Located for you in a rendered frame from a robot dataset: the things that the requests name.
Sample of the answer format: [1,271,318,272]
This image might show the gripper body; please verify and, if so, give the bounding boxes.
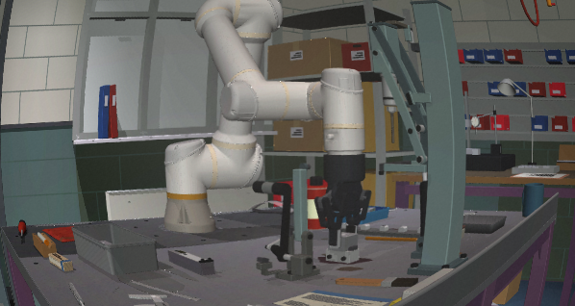
[322,152,366,196]

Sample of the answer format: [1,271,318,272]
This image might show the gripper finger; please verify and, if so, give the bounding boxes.
[313,192,344,247]
[342,189,373,234]

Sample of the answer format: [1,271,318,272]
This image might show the blue flat tray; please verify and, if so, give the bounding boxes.
[359,205,390,225]

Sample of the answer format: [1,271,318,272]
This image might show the light grey tapping fixture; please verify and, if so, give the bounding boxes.
[325,231,362,266]

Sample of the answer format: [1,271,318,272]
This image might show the grey clamp base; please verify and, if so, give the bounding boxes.
[255,230,322,282]

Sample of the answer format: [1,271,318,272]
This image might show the black clamp lever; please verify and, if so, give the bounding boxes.
[252,180,294,263]

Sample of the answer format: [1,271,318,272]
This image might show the grey-green tapping machine column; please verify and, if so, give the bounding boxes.
[406,0,469,277]

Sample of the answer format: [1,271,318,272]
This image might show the dark grey metal block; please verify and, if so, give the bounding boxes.
[167,247,216,276]

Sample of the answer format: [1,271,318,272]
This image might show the grey open tray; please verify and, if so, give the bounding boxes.
[71,219,160,281]

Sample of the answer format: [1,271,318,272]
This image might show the small wooden block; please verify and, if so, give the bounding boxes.
[47,251,75,273]

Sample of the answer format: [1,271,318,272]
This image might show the orange pencil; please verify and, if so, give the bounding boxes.
[363,235,419,243]

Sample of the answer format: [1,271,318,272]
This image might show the tall cardboard box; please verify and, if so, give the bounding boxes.
[361,81,401,154]

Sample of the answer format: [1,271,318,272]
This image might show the small cardboard box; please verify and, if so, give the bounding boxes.
[272,118,325,153]

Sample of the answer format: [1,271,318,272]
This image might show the printed paper sheet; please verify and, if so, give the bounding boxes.
[273,290,393,306]

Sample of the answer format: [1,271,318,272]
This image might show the long cardboard box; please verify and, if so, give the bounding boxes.
[267,37,373,81]

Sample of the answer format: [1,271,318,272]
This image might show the dark grey pad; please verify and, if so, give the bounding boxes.
[462,213,508,235]

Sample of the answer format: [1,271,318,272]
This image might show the magnifier on black stand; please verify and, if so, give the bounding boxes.
[463,105,517,173]

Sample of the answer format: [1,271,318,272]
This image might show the purple-framed wooden workbench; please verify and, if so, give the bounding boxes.
[389,168,575,211]

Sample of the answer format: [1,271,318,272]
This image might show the dark teal cup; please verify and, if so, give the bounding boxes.
[521,182,545,218]

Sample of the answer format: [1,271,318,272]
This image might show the white paper sheet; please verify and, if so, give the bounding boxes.
[511,171,570,180]

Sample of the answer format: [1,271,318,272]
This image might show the white desk lamp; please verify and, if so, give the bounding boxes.
[496,77,562,175]

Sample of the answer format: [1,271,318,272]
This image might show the small steel plate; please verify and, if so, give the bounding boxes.
[127,293,170,306]

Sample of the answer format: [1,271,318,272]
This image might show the brown box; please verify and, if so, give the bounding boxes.
[556,143,575,172]

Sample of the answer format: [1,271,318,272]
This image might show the grey-framed window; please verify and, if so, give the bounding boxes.
[72,0,285,142]

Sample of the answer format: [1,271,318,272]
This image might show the red binder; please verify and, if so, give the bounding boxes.
[108,83,120,140]

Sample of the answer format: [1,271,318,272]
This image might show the blue binder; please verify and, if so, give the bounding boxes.
[97,84,112,140]

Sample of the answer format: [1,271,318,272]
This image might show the thin steel rod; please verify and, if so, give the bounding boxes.
[68,281,87,306]

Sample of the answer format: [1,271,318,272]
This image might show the red flat sheet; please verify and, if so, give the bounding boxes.
[41,225,76,243]

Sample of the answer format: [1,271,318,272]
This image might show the wooden box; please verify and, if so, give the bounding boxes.
[31,231,59,260]

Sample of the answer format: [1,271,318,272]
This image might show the grey-green upright post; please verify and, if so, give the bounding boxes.
[290,164,312,255]

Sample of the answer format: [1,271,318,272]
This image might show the wooden-handled black tool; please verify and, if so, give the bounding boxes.
[334,276,420,289]

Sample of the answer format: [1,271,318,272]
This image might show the grey bench guard rail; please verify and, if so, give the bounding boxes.
[393,192,561,306]

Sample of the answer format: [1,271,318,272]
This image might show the blue wall bin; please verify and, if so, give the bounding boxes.
[543,48,564,65]
[530,115,550,133]
[462,48,486,65]
[483,48,505,65]

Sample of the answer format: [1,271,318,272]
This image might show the grey wall bin panel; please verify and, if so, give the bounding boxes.
[457,41,575,142]

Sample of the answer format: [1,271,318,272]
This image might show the red hose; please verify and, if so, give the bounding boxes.
[514,0,541,28]

